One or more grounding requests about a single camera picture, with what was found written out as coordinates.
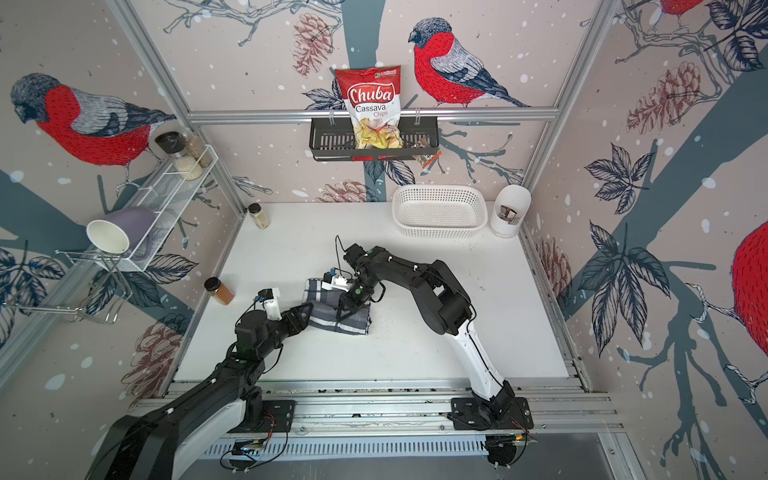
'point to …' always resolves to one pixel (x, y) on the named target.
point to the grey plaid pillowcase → (325, 307)
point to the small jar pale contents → (259, 216)
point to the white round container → (511, 206)
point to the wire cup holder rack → (104, 303)
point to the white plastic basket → (439, 211)
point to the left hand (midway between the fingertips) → (311, 301)
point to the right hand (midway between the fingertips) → (341, 316)
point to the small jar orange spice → (220, 292)
